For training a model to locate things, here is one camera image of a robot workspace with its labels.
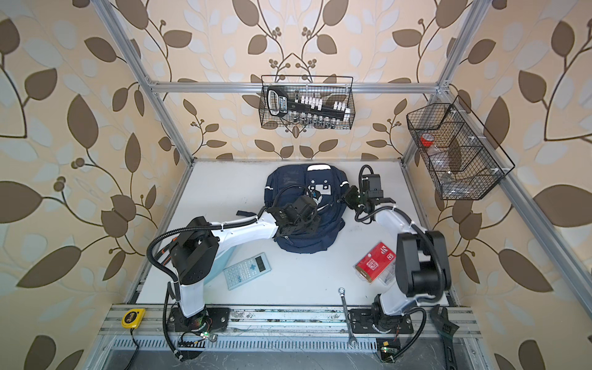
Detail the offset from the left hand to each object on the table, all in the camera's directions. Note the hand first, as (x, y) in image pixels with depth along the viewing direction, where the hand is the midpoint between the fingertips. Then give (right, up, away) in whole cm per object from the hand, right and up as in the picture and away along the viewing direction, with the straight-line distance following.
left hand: (314, 214), depth 88 cm
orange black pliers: (-59, -15, +1) cm, 61 cm away
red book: (+23, -18, -1) cm, 30 cm away
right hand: (+11, +7, +4) cm, 14 cm away
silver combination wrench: (+11, -37, -16) cm, 42 cm away
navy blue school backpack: (+6, +11, +14) cm, 19 cm away
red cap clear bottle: (+40, +27, -7) cm, 49 cm away
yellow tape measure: (-60, -32, -14) cm, 69 cm away
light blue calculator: (-25, -21, -4) cm, 33 cm away
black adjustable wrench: (+42, -35, -16) cm, 56 cm away
